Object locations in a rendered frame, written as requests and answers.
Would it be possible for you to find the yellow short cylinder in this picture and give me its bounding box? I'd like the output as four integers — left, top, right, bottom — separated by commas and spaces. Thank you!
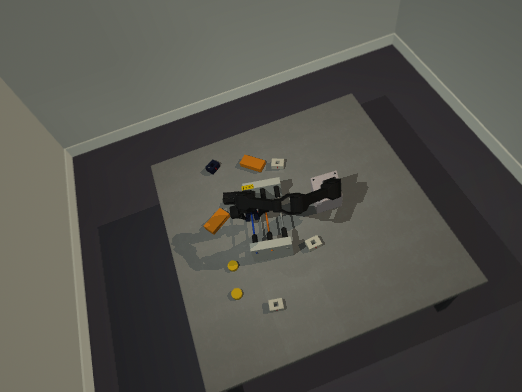
228, 260, 238, 272
231, 288, 243, 300

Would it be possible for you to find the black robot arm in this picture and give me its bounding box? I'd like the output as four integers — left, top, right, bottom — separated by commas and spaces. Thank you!
223, 177, 342, 215

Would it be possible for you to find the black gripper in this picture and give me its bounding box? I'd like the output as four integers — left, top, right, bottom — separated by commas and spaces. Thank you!
230, 206, 270, 220

